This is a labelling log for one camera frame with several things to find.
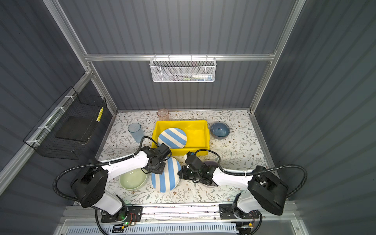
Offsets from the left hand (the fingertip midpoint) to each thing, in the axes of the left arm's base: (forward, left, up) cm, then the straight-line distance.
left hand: (158, 169), depth 86 cm
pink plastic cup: (+36, -2, +11) cm, 37 cm away
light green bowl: (-6, +13, -1) cm, 15 cm away
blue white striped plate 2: (-7, -7, +1) cm, 10 cm away
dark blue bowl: (+27, -42, +1) cm, 50 cm away
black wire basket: (+15, +44, +25) cm, 53 cm away
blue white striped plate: (+21, -9, +2) cm, 23 cm away
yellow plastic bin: (+25, -26, -1) cm, 36 cm away
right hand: (-6, -12, +4) cm, 14 cm away
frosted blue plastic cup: (+26, +17, +6) cm, 32 cm away
